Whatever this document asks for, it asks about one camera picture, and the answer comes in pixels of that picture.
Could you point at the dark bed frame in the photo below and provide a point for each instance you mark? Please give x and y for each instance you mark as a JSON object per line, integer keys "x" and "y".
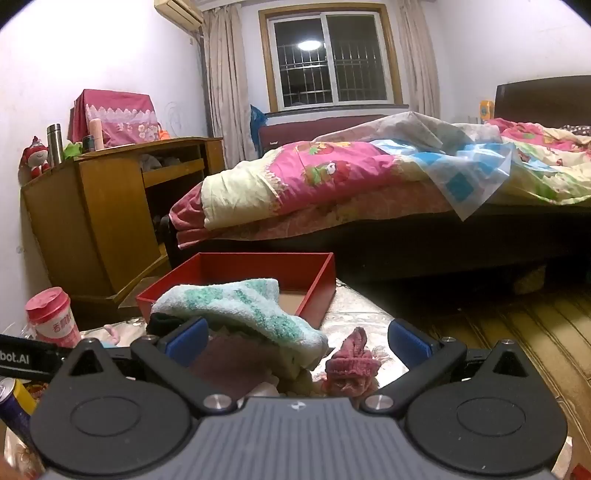
{"x": 415, "y": 249}

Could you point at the blue checked white blanket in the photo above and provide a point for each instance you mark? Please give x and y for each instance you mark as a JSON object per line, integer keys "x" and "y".
{"x": 466, "y": 170}

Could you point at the bed with colourful quilts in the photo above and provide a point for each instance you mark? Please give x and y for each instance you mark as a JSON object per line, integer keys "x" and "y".
{"x": 295, "y": 170}

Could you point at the green white towel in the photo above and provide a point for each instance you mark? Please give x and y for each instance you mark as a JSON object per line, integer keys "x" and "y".
{"x": 240, "y": 309}

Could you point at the pig plush toy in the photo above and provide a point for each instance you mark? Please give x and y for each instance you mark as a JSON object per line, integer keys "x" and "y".
{"x": 111, "y": 333}

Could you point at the santa doll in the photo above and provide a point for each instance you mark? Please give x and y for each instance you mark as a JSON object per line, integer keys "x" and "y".
{"x": 36, "y": 157}

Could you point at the wooden desk cabinet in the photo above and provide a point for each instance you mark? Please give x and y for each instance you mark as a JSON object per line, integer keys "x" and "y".
{"x": 106, "y": 207}

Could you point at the blue bag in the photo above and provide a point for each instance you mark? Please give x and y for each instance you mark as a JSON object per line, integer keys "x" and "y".
{"x": 257, "y": 124}

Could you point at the beige curtain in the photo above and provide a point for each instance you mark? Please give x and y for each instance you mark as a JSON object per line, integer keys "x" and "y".
{"x": 228, "y": 83}
{"x": 418, "y": 60}

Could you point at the pink lidded cup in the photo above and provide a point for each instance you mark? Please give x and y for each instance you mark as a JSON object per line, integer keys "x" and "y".
{"x": 51, "y": 318}

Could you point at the grey cloth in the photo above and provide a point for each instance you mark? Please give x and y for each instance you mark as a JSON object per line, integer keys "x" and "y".
{"x": 159, "y": 161}

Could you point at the red box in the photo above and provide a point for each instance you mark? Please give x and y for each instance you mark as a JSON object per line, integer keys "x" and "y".
{"x": 258, "y": 272}

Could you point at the dark cup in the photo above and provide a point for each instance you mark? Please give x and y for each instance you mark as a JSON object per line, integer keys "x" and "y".
{"x": 87, "y": 144}

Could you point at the pink bottle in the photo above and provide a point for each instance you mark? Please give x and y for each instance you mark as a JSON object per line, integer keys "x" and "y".
{"x": 97, "y": 134}

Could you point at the pink knit hat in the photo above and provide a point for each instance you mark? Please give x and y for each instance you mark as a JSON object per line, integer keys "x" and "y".
{"x": 351, "y": 364}

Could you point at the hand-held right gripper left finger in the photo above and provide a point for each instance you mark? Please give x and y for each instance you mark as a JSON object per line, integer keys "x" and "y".
{"x": 187, "y": 340}

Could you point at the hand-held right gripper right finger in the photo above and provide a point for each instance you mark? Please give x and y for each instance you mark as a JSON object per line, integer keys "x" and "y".
{"x": 406, "y": 342}

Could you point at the patterned table cover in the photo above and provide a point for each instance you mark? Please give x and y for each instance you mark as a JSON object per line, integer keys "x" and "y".
{"x": 360, "y": 311}

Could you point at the dark headboard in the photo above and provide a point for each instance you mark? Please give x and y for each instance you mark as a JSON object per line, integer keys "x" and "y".
{"x": 540, "y": 99}

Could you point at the green plush toy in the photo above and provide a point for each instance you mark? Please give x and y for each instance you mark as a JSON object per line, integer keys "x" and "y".
{"x": 73, "y": 150}

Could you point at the pink lace-trimmed cover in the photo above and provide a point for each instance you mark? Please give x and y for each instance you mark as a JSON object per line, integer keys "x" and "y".
{"x": 120, "y": 115}

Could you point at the black sock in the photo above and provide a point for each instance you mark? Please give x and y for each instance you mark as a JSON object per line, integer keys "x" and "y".
{"x": 161, "y": 323}

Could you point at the air conditioner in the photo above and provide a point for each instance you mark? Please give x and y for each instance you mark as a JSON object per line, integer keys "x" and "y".
{"x": 180, "y": 10}

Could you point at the maroon sofa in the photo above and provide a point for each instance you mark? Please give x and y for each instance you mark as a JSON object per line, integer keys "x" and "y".
{"x": 300, "y": 129}

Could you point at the barred window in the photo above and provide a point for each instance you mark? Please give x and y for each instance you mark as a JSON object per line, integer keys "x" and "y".
{"x": 330, "y": 57}

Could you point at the steel thermos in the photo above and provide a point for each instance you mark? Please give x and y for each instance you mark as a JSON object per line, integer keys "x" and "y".
{"x": 55, "y": 145}

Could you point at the drink can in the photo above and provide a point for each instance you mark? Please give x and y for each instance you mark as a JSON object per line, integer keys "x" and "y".
{"x": 14, "y": 410}

